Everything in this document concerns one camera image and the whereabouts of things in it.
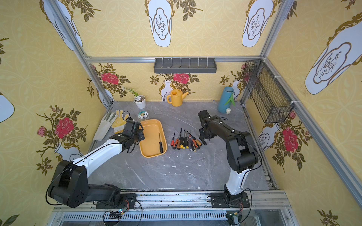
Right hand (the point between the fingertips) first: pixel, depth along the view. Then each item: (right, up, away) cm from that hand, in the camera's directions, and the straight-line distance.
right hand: (210, 134), depth 96 cm
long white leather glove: (-77, +9, +13) cm, 79 cm away
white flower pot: (-52, +24, +13) cm, 59 cm away
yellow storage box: (-41, -8, -3) cm, 41 cm away
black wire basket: (+28, +19, -23) cm, 41 cm away
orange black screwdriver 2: (-9, -8, -3) cm, 13 cm away
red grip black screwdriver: (-26, -6, +1) cm, 27 cm away
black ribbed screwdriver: (-5, -5, +1) cm, 7 cm away
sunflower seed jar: (-48, +13, +7) cm, 50 cm away
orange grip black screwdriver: (-11, -4, 0) cm, 12 cm away
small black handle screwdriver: (-33, -7, -3) cm, 34 cm away
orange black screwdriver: (-24, -6, -1) cm, 24 cm away
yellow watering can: (-25, +27, +16) cm, 40 cm away
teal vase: (+12, +24, +6) cm, 28 cm away
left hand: (-49, +2, -6) cm, 50 cm away
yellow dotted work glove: (-68, +6, +10) cm, 69 cm away
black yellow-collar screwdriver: (-18, -4, -1) cm, 18 cm away
